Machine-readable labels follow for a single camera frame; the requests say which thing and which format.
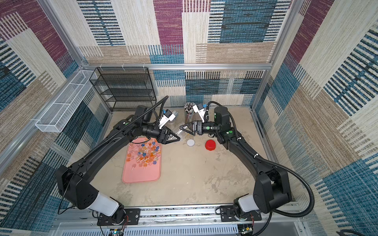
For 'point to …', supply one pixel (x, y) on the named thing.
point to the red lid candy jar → (181, 134)
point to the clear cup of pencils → (189, 112)
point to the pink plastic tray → (142, 162)
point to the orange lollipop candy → (144, 158)
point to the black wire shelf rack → (125, 88)
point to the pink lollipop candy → (134, 165)
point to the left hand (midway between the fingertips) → (177, 137)
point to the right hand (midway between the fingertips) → (185, 129)
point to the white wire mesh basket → (55, 119)
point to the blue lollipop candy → (144, 154)
